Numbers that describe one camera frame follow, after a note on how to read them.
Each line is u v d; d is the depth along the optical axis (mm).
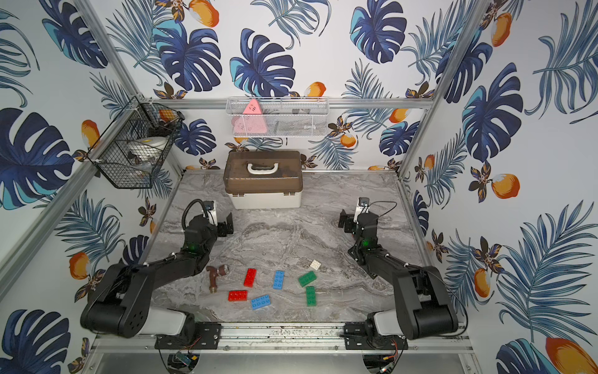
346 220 826
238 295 816
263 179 908
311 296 818
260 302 802
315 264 881
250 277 856
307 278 857
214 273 857
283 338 753
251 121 897
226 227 854
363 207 764
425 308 431
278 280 856
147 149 799
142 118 925
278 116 1005
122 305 438
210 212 762
